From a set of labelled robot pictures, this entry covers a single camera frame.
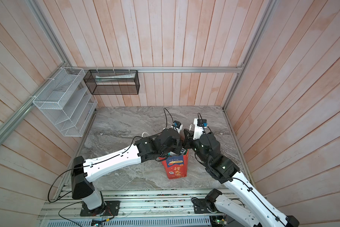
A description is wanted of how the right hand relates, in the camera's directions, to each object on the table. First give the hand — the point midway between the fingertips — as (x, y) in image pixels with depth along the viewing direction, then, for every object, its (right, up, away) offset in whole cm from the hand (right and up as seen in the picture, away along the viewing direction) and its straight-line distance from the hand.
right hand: (184, 130), depth 67 cm
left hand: (-1, -7, +4) cm, 9 cm away
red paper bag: (-3, -19, +4) cm, 19 cm away
